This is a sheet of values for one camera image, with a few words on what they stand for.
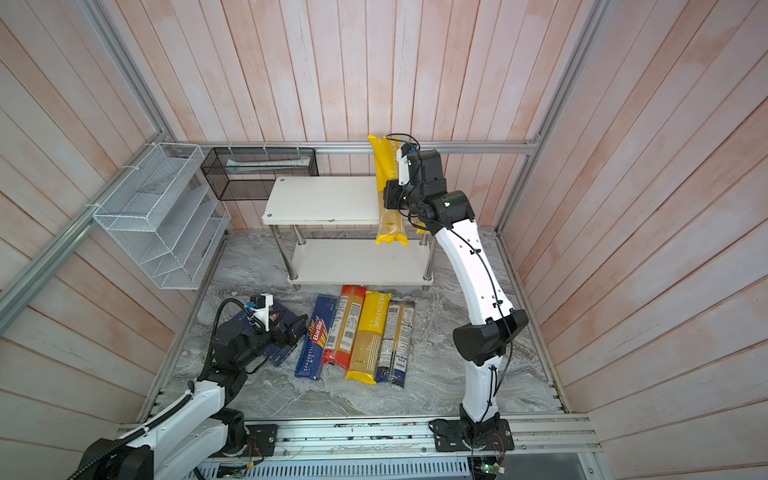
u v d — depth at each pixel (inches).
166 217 28.9
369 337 35.2
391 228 27.7
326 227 49.3
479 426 24.9
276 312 32.4
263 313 28.7
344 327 35.6
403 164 25.6
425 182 21.1
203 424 21.7
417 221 25.0
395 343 34.7
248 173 40.3
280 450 28.7
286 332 28.7
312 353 33.0
